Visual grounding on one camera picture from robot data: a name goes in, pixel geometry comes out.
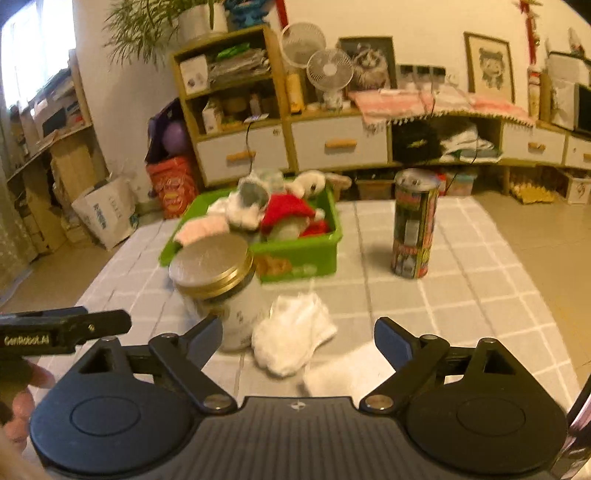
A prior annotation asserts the tall chip can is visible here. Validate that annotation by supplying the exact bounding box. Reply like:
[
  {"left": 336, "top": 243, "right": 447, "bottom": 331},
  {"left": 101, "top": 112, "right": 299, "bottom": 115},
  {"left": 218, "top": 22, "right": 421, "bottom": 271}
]
[{"left": 392, "top": 168, "right": 440, "bottom": 279}]

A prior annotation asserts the white cloth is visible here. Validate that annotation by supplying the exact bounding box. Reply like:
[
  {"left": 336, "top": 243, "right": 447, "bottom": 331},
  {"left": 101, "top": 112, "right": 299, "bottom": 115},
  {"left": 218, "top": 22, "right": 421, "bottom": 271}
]
[{"left": 252, "top": 292, "right": 338, "bottom": 378}]

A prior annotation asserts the white paper bag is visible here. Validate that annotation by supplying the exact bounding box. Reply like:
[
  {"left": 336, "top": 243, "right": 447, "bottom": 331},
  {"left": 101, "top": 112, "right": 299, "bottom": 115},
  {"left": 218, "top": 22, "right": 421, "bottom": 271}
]
[{"left": 72, "top": 177, "right": 138, "bottom": 250}]

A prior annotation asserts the gold lid jar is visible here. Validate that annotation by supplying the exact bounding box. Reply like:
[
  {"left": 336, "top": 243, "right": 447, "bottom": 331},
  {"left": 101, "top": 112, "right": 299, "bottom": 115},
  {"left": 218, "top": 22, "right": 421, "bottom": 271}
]
[{"left": 168, "top": 233, "right": 269, "bottom": 352}]

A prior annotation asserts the blue stitch plush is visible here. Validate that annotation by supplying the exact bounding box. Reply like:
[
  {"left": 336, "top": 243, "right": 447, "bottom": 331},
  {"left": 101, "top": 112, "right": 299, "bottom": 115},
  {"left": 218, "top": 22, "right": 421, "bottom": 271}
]
[{"left": 224, "top": 0, "right": 269, "bottom": 29}]

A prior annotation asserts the green plastic bin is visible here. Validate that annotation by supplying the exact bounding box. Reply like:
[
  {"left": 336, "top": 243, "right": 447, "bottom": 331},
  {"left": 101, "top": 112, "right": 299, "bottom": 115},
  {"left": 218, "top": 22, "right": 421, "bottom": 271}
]
[{"left": 158, "top": 186, "right": 342, "bottom": 283}]

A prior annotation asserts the small white fan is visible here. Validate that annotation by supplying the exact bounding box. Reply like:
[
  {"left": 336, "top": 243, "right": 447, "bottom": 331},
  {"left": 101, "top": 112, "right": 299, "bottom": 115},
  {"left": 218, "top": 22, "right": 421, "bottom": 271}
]
[{"left": 307, "top": 48, "right": 353, "bottom": 111}]

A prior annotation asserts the pink table runner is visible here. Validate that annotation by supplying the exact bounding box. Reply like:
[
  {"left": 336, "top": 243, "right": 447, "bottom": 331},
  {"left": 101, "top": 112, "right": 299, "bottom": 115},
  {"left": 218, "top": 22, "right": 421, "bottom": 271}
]
[{"left": 349, "top": 89, "right": 536, "bottom": 128}]

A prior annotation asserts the pink plush toy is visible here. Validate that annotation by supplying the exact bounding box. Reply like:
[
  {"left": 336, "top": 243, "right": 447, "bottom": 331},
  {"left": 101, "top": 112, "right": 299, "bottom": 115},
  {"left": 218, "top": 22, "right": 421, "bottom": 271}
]
[{"left": 173, "top": 215, "right": 229, "bottom": 247}]

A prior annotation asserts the white rabbit plush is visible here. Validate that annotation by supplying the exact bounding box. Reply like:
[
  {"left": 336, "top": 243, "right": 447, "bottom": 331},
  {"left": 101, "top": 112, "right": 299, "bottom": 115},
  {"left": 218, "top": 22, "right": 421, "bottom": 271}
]
[{"left": 206, "top": 170, "right": 353, "bottom": 235}]

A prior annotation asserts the framed cat picture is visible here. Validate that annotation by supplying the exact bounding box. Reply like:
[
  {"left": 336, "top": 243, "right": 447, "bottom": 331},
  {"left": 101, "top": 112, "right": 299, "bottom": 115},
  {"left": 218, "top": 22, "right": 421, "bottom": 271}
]
[{"left": 338, "top": 36, "right": 397, "bottom": 92}]

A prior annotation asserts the microwave oven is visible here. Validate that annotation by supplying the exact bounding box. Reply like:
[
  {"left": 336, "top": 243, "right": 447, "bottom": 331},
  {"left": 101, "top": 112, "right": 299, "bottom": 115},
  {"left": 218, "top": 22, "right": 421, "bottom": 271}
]
[{"left": 547, "top": 51, "right": 590, "bottom": 135}]

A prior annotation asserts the wooden shelf cabinet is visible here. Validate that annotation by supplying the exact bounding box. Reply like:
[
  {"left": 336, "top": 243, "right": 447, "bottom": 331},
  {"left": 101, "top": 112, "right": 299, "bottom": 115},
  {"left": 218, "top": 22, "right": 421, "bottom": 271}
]
[{"left": 171, "top": 26, "right": 392, "bottom": 187}]

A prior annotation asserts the potted green plant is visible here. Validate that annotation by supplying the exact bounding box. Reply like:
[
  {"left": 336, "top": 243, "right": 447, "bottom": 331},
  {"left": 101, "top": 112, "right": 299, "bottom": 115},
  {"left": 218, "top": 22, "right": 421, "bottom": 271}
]
[{"left": 103, "top": 0, "right": 223, "bottom": 67}]

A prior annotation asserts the large white fan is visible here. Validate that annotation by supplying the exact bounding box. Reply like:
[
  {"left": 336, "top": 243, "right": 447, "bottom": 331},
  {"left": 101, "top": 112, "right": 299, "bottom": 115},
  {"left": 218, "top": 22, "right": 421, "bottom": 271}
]
[{"left": 280, "top": 22, "right": 327, "bottom": 69}]

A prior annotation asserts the santa plush toy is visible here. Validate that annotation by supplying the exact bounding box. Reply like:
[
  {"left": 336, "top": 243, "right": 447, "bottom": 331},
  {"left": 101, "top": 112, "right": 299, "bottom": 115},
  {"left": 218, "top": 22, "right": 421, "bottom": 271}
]
[{"left": 259, "top": 193, "right": 331, "bottom": 242}]

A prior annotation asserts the white foam block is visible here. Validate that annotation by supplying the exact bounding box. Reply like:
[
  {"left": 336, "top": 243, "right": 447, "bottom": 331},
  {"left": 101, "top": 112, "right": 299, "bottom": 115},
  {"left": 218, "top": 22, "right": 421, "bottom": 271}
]
[{"left": 303, "top": 342, "right": 396, "bottom": 405}]

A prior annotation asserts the person left hand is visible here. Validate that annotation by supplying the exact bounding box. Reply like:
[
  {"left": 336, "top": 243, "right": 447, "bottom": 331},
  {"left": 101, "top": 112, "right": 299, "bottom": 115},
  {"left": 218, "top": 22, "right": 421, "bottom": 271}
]
[{"left": 2, "top": 360, "right": 56, "bottom": 454}]

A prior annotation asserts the orange snack bucket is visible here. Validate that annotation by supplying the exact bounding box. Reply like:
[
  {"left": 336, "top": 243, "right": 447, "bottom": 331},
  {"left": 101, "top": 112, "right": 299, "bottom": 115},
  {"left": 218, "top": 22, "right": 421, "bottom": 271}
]
[{"left": 146, "top": 156, "right": 197, "bottom": 219}]

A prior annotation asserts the purple ball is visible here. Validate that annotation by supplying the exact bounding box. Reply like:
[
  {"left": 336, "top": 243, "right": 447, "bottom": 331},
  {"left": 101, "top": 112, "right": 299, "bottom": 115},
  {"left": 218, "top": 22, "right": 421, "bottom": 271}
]
[{"left": 162, "top": 120, "right": 191, "bottom": 156}]

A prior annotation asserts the low wooden tv cabinet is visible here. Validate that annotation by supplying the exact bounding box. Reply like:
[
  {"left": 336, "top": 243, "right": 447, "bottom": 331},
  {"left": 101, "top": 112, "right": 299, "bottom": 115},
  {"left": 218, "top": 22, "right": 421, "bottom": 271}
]
[{"left": 390, "top": 115, "right": 590, "bottom": 195}]

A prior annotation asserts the framed girl picture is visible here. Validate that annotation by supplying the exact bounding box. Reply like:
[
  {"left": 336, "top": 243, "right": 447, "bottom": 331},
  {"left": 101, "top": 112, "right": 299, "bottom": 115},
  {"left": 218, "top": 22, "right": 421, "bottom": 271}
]
[{"left": 464, "top": 32, "right": 515, "bottom": 103}]

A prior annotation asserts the black box on shelf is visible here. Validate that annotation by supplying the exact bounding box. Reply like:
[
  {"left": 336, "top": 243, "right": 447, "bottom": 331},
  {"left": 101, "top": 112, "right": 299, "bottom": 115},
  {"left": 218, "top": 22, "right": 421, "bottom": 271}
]
[{"left": 392, "top": 121, "right": 442, "bottom": 165}]

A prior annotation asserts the grey checked tablecloth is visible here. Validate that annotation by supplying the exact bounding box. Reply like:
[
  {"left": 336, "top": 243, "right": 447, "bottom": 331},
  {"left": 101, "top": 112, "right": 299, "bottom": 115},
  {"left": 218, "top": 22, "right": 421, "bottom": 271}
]
[{"left": 73, "top": 198, "right": 580, "bottom": 407}]

